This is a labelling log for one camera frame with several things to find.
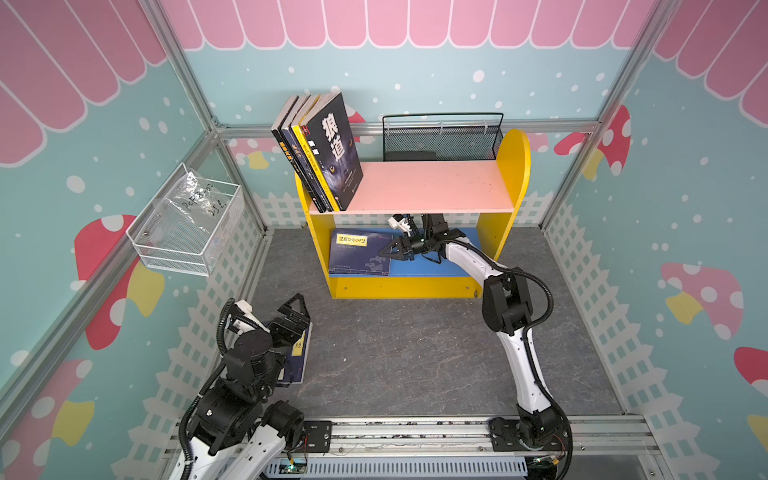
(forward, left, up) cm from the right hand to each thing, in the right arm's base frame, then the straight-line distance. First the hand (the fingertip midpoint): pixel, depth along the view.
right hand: (381, 254), depth 89 cm
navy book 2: (-28, +25, -18) cm, 42 cm away
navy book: (+1, +7, 0) cm, 7 cm away
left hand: (-23, +18, +8) cm, 31 cm away
